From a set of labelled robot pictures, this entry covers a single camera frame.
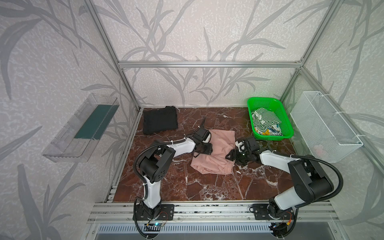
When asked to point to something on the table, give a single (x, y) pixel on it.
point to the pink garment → (222, 141)
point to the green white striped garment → (263, 119)
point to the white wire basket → (329, 136)
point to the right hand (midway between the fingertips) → (228, 154)
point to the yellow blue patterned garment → (273, 130)
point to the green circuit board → (153, 227)
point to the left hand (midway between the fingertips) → (212, 146)
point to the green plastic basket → (275, 105)
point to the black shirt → (160, 119)
